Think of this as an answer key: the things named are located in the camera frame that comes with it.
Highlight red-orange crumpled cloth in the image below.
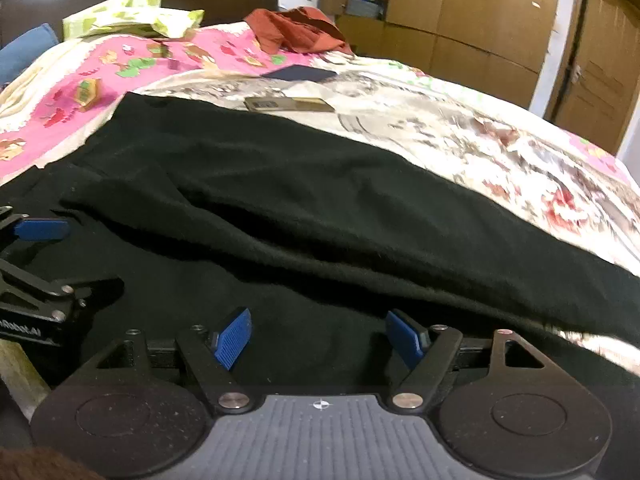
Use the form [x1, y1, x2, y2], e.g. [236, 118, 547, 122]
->
[244, 6, 352, 55]

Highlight black pants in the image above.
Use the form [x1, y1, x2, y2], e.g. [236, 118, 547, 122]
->
[1, 94, 639, 390]

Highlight wooden door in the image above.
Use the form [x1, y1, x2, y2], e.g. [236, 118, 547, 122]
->
[546, 0, 639, 154]

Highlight green yellow patterned pillow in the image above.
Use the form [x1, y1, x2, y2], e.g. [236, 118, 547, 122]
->
[62, 0, 204, 40]

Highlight dark blue phone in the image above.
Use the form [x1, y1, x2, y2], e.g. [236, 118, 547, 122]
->
[262, 64, 336, 82]

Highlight floral satin bedspread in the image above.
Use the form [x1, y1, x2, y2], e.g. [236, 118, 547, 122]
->
[141, 70, 639, 372]

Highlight blue pillow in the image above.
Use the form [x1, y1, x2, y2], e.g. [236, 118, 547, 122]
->
[0, 23, 58, 88]

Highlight pink patterned bedsheet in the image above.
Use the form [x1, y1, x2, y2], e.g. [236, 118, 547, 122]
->
[0, 22, 436, 187]

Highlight wooden wardrobe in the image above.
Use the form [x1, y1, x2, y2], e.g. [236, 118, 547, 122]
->
[320, 0, 558, 107]

